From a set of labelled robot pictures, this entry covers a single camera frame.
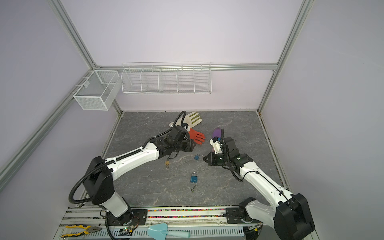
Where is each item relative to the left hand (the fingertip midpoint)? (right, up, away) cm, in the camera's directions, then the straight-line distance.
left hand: (193, 146), depth 83 cm
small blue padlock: (+2, -9, +13) cm, 16 cm away
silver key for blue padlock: (0, -24, 0) cm, 24 cm away
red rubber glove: (+3, +3, +19) cm, 19 cm away
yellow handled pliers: (-48, -38, -13) cm, 63 cm away
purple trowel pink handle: (+17, +7, +26) cm, 31 cm away
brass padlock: (-17, -12, +10) cm, 23 cm away
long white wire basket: (-19, +43, +17) cm, 50 cm away
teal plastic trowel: (-16, -39, -12) cm, 44 cm away
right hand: (+6, -7, -3) cm, 10 cm away
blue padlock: (0, -19, +4) cm, 20 cm away
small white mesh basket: (-64, +35, +17) cm, 74 cm away
